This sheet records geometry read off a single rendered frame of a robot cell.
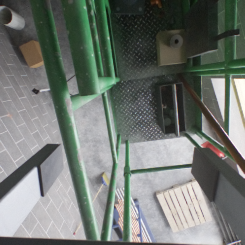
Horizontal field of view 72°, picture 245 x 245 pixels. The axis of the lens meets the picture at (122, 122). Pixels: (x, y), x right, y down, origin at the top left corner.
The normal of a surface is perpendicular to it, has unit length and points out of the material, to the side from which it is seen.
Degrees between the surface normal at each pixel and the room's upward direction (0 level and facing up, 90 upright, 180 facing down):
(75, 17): 9
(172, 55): 0
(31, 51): 0
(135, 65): 0
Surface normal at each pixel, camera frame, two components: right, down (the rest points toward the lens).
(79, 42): 0.13, 0.23
